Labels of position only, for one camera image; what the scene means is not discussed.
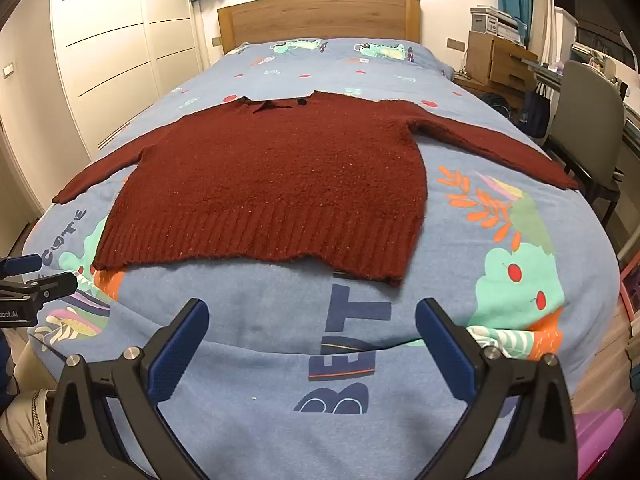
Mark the person's white jacket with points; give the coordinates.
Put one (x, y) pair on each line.
(25, 435)

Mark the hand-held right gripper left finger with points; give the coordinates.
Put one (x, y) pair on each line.
(180, 355)

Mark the dark blue tote bag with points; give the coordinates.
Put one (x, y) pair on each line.
(536, 112)

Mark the dark red knit sweater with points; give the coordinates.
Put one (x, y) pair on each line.
(280, 175)

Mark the wooden headboard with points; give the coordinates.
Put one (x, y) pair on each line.
(320, 20)

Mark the wooden drawer nightstand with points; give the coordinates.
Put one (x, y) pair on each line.
(500, 62)

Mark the white printer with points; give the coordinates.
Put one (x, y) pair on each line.
(492, 22)

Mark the desk with glass top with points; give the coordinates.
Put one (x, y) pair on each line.
(547, 72)

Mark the white wardrobe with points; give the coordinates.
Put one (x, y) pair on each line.
(110, 35)

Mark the dark backpack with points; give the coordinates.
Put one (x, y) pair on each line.
(500, 105)

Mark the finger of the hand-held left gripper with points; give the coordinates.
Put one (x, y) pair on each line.
(22, 264)
(50, 285)

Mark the grey chair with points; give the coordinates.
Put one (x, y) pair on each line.
(585, 120)

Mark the pink plastic box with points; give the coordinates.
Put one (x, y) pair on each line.
(597, 432)

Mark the bed with blue patterned cover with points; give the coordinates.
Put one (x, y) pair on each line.
(280, 340)

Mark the wall outlet plate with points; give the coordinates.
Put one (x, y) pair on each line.
(455, 44)

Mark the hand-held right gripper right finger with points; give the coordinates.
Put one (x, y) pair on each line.
(445, 350)

